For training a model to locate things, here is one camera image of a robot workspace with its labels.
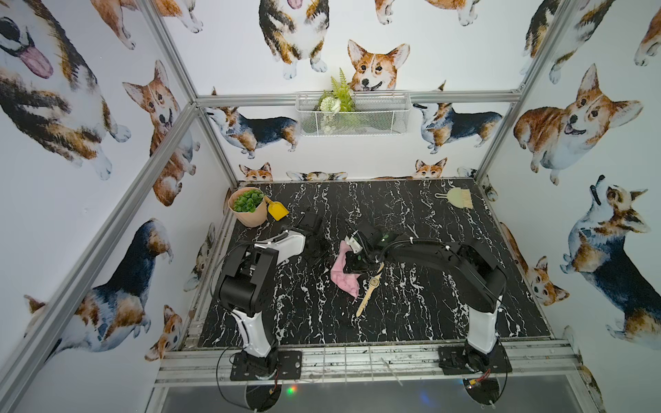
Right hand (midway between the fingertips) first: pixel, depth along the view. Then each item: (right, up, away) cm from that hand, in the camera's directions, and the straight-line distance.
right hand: (340, 271), depth 87 cm
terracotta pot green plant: (-34, +23, +8) cm, 42 cm away
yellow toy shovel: (-28, +20, +23) cm, 42 cm away
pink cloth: (+3, -3, -3) cm, 5 cm away
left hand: (-3, +5, +10) cm, 11 cm away
